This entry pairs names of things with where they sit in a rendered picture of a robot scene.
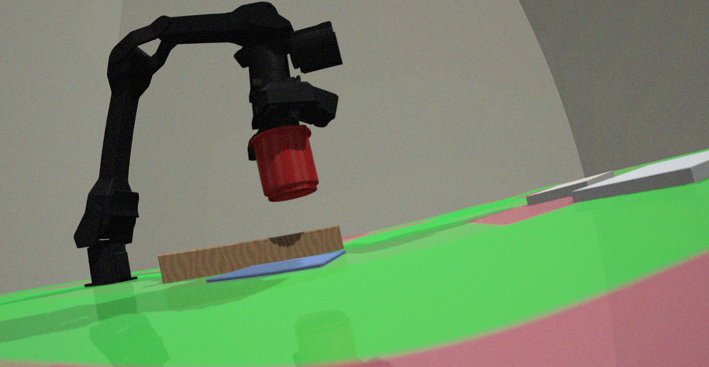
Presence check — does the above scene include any white flat slab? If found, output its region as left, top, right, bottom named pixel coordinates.
left=571, top=151, right=709, bottom=202

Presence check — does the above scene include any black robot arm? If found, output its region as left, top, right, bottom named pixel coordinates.
left=74, top=1, right=343, bottom=287

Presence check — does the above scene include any brown wooden plank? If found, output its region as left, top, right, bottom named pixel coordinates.
left=158, top=225, right=344, bottom=283

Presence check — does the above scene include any red cup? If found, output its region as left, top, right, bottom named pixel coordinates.
left=250, top=125, right=318, bottom=202

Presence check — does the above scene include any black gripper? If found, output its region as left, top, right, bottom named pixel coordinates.
left=248, top=70, right=319, bottom=161

